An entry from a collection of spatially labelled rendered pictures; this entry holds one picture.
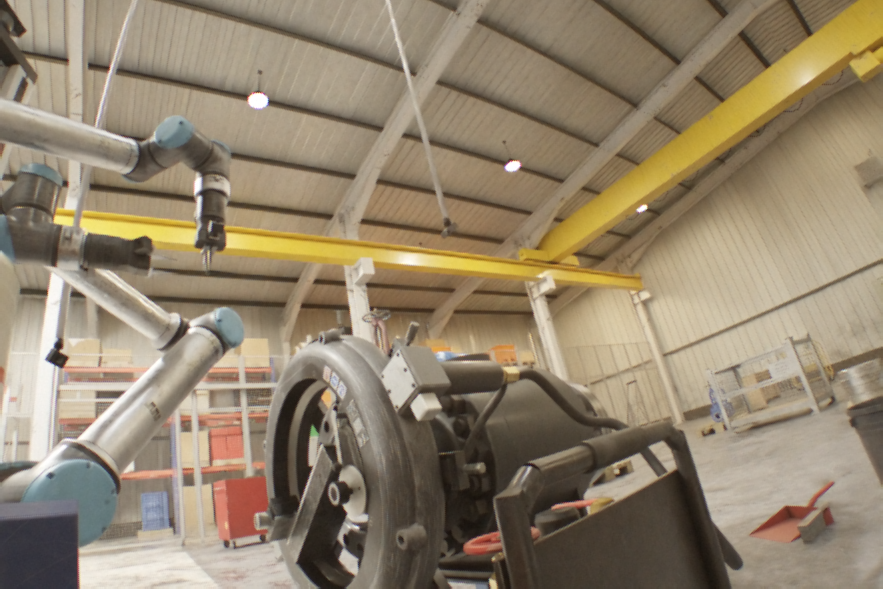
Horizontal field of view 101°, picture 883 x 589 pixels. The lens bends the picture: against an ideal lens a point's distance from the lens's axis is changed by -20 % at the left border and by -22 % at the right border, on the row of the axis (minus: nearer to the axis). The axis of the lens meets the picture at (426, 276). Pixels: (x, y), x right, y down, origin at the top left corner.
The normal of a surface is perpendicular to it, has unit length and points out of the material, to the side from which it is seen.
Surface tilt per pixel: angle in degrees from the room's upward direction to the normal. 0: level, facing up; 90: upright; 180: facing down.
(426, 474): 93
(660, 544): 90
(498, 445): 89
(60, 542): 103
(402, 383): 90
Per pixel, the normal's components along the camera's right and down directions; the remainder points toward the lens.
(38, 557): 0.64, -0.22
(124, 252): 0.72, -0.41
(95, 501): 0.89, -0.29
